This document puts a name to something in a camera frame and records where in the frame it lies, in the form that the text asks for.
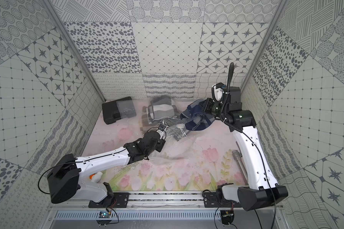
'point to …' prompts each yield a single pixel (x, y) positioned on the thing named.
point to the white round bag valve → (180, 126)
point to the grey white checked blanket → (160, 107)
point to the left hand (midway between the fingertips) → (166, 138)
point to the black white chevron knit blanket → (177, 127)
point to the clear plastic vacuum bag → (180, 140)
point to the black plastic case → (114, 110)
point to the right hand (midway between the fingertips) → (200, 105)
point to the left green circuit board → (103, 214)
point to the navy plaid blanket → (194, 117)
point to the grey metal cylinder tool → (237, 155)
